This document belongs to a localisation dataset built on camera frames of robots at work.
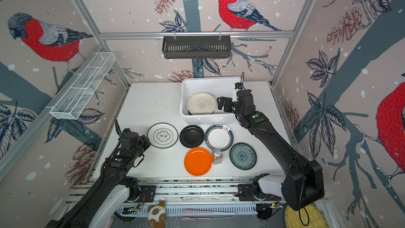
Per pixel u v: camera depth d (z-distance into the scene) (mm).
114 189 542
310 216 671
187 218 649
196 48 1067
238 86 697
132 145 660
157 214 660
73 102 713
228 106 707
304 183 371
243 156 854
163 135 910
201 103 1041
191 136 944
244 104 590
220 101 719
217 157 755
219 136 933
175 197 728
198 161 830
